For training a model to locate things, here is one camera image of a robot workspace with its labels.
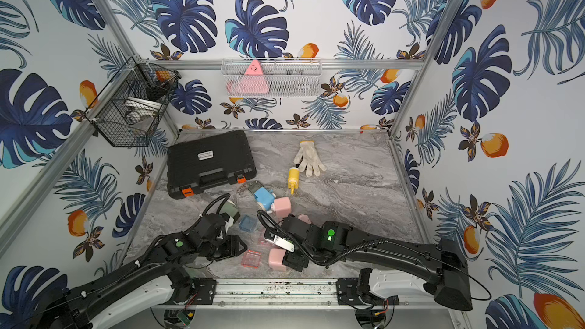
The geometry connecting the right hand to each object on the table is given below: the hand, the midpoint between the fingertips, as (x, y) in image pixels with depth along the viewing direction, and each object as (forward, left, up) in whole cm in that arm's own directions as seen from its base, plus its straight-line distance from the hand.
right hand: (289, 244), depth 73 cm
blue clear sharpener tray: (+12, +17, -12) cm, 24 cm away
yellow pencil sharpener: (+29, -1, -5) cm, 29 cm away
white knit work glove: (+44, -7, -8) cm, 45 cm away
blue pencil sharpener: (+22, +11, -7) cm, 25 cm away
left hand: (+1, +16, -6) cm, 17 cm away
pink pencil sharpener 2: (-3, +4, -5) cm, 7 cm away
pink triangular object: (+55, +15, +24) cm, 62 cm away
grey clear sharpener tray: (+29, +17, -11) cm, 35 cm away
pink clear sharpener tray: (+5, +11, -12) cm, 17 cm away
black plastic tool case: (+37, +41, -3) cm, 56 cm away
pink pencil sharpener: (+16, +3, -5) cm, 18 cm away
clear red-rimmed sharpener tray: (-1, +14, -12) cm, 19 cm away
